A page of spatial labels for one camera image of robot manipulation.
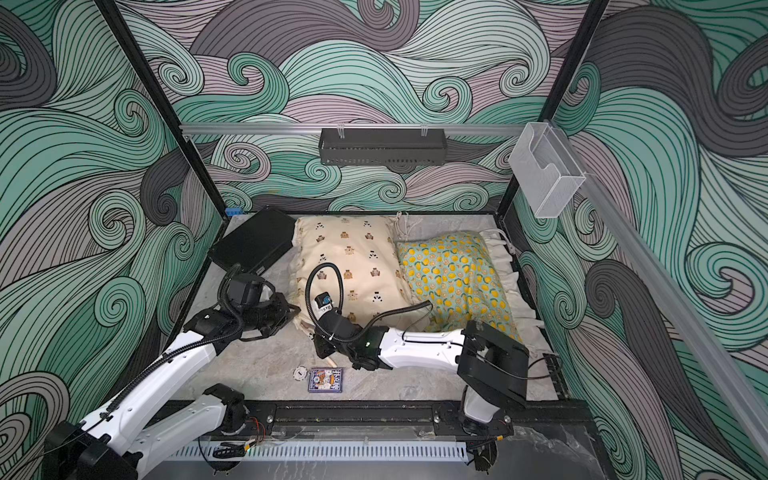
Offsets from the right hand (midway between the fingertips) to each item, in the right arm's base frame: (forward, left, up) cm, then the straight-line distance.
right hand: (311, 337), depth 77 cm
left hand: (+7, +3, +5) cm, 9 cm away
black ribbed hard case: (+40, +28, -9) cm, 50 cm away
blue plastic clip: (+58, +43, -9) cm, 72 cm away
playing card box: (-9, -3, -8) cm, 12 cm away
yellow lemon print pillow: (+18, -42, -2) cm, 46 cm away
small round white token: (-6, +4, -10) cm, 13 cm away
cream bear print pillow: (+23, -11, +2) cm, 26 cm away
